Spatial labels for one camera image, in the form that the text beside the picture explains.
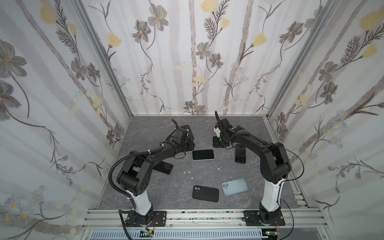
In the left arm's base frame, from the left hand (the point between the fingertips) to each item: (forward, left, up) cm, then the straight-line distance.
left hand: (192, 141), depth 93 cm
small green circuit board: (-47, +25, -11) cm, 54 cm away
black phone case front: (-29, -7, -9) cm, 31 cm away
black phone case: (+20, +3, -10) cm, 23 cm away
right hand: (0, -12, +1) cm, 12 cm away
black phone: (-5, -7, -8) cm, 12 cm away
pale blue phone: (-26, -24, -9) cm, 37 cm away
